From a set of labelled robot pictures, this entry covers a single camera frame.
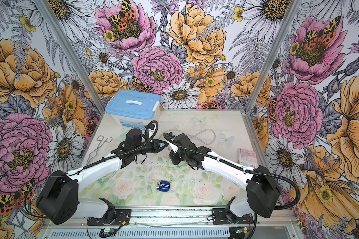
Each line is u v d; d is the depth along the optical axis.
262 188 0.42
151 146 0.73
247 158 0.92
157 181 0.85
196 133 1.08
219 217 0.73
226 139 1.05
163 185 0.82
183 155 0.61
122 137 1.07
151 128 0.75
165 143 0.79
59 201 0.42
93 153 0.97
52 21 0.76
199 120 1.15
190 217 0.76
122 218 0.75
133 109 1.01
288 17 0.75
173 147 0.71
